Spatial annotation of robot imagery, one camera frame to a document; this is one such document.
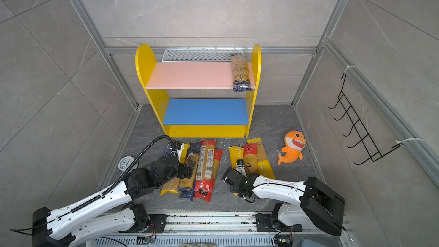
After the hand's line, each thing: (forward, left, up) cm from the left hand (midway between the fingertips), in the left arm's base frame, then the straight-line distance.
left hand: (187, 157), depth 75 cm
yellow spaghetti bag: (+9, -23, -15) cm, 29 cm away
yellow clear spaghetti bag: (+1, -38, -15) cm, 41 cm away
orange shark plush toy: (+12, -56, -9) cm, 58 cm away
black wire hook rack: (-4, -70, +15) cm, 72 cm away
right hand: (-6, -23, -18) cm, 29 cm away
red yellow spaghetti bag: (+5, -31, -13) cm, 34 cm away
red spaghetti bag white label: (-2, -7, -12) cm, 14 cm away
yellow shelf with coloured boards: (+25, -3, -2) cm, 25 cm away
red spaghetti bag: (+10, -14, -15) cm, 23 cm away
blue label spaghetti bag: (-8, +1, -12) cm, 15 cm away
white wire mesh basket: (+56, -1, +17) cm, 59 cm away
